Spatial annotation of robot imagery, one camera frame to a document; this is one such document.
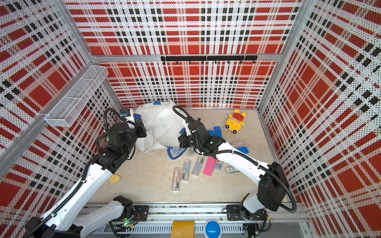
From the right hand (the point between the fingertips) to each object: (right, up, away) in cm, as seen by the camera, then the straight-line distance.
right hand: (180, 139), depth 76 cm
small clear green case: (+4, -10, +19) cm, 22 cm away
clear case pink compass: (-3, -25, +8) cm, 26 cm away
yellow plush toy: (+35, +8, +27) cm, 45 cm away
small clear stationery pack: (+22, -18, +14) cm, 32 cm away
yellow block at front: (+2, -43, -5) cm, 44 cm away
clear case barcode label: (+29, -19, +10) cm, 37 cm away
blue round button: (+16, -41, -8) cm, 45 cm away
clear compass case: (+2, -21, +12) cm, 24 cm away
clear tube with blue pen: (+10, -18, +13) cm, 24 cm away
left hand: (-18, +10, -4) cm, 21 cm away
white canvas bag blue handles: (-13, +7, +16) cm, 22 cm away
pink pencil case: (+17, -18, +13) cm, 27 cm away
